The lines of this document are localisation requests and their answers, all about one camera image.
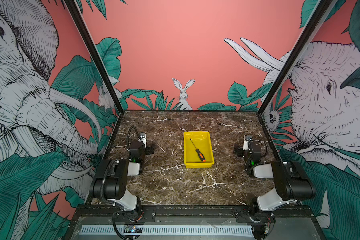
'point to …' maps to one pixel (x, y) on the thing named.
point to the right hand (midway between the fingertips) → (242, 140)
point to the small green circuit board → (133, 229)
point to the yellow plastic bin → (201, 140)
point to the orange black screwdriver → (201, 155)
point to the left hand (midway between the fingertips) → (144, 138)
